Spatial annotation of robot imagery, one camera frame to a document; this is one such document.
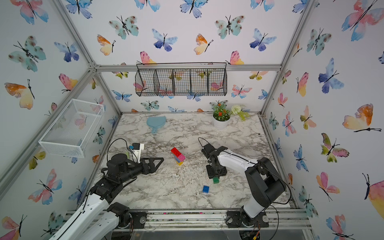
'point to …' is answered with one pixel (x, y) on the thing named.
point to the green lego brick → (216, 180)
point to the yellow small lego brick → (180, 163)
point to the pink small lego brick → (182, 157)
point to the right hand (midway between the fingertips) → (215, 174)
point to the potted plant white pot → (221, 115)
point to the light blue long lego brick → (177, 158)
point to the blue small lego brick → (205, 189)
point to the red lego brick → (176, 152)
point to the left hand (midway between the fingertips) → (160, 159)
